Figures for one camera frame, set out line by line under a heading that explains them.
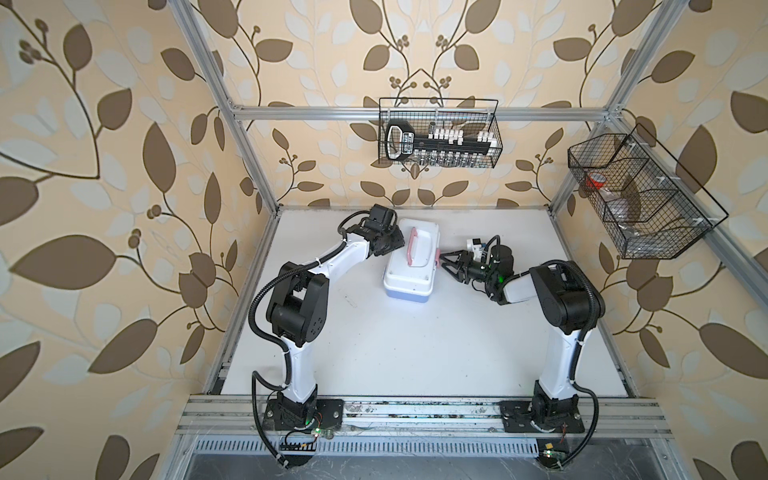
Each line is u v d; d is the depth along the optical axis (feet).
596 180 2.91
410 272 2.93
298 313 1.67
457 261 2.92
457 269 2.94
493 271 2.68
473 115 2.99
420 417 2.47
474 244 3.10
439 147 2.72
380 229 2.46
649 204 2.40
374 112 2.99
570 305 1.75
